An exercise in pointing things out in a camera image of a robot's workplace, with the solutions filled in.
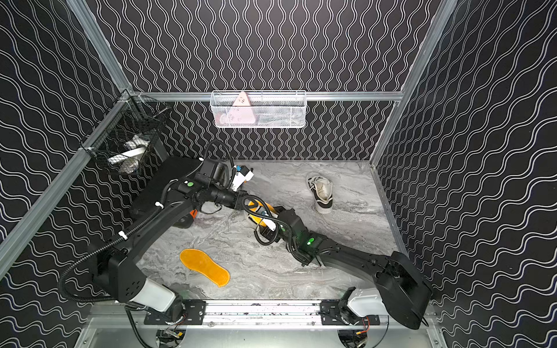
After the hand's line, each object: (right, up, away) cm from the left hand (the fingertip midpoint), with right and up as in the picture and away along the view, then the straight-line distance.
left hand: (256, 200), depth 74 cm
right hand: (+4, -5, +7) cm, 10 cm away
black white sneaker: (+29, +3, +33) cm, 44 cm away
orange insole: (-23, -25, +12) cm, 36 cm away
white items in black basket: (-49, +14, +8) cm, 52 cm away
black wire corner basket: (-56, +22, +14) cm, 62 cm away
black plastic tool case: (-52, +14, +47) cm, 71 cm away
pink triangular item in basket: (-8, +36, +16) cm, 40 cm away
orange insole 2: (+1, -7, +2) cm, 7 cm away
